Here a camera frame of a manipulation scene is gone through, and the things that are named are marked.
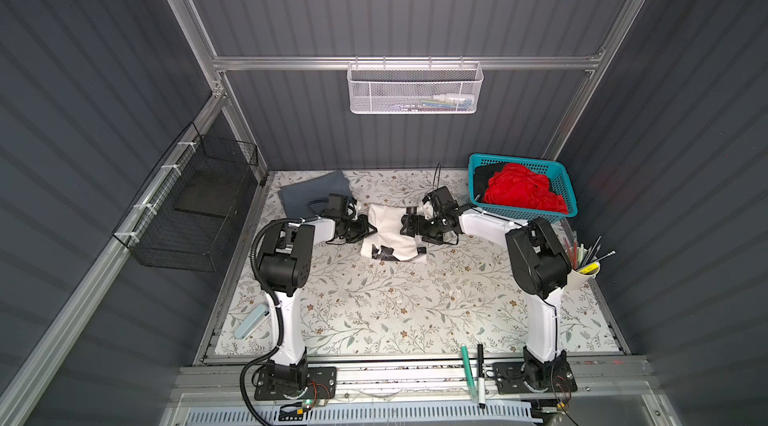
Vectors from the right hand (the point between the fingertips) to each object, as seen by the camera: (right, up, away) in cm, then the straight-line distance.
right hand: (413, 236), depth 98 cm
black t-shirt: (+28, +22, +16) cm, 40 cm away
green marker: (+12, -32, -23) cm, 42 cm away
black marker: (+15, -33, -25) cm, 44 cm away
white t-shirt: (-9, +5, +6) cm, 12 cm away
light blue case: (-45, -21, -19) cm, 53 cm away
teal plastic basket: (+54, +22, +12) cm, 60 cm away
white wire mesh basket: (+1, +54, +14) cm, 56 cm away
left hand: (-12, +2, +4) cm, 13 cm away
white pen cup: (+45, -9, -16) cm, 49 cm away
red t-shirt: (+38, +18, +10) cm, 43 cm away
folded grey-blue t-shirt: (-38, +13, +13) cm, 42 cm away
